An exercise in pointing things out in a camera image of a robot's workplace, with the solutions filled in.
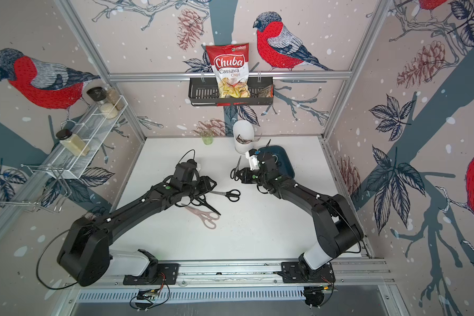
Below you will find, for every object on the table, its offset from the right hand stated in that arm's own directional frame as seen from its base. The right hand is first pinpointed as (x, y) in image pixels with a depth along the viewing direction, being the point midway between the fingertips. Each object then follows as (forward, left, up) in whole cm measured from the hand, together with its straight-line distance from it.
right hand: (236, 172), depth 86 cm
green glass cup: (+33, +21, -11) cm, 41 cm away
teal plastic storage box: (+9, -23, -6) cm, 26 cm away
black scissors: (0, +1, -1) cm, 1 cm away
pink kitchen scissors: (-15, +13, -15) cm, 25 cm away
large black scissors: (-7, +18, -15) cm, 24 cm away
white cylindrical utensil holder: (+33, -2, -8) cm, 34 cm away
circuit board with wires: (-46, +31, -17) cm, 58 cm away
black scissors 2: (-3, +2, -15) cm, 15 cm away
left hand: (-5, +8, 0) cm, 10 cm away
